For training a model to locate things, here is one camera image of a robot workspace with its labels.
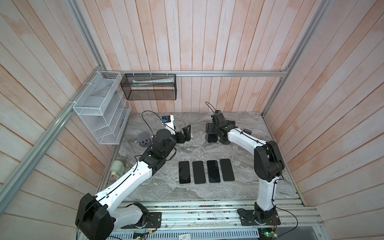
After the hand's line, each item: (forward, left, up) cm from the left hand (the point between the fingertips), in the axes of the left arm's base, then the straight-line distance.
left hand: (184, 129), depth 74 cm
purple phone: (-10, -9, -29) cm, 32 cm away
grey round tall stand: (-7, -19, 0) cm, 21 cm away
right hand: (+17, -18, -17) cm, 30 cm away
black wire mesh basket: (+45, +27, -6) cm, 52 cm away
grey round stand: (+15, -43, -22) cm, 50 cm away
